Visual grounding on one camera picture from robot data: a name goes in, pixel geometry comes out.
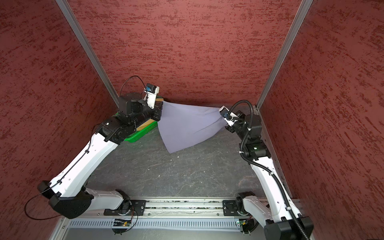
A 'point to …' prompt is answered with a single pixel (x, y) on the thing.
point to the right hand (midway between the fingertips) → (229, 111)
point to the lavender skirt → (182, 127)
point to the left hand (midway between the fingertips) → (160, 105)
